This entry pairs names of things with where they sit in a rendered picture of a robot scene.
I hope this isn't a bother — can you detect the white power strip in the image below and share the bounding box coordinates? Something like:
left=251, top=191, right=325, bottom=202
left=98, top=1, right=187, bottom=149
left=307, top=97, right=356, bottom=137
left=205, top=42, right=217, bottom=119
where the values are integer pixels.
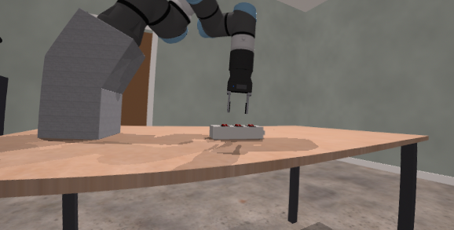
left=209, top=124, right=263, bottom=140

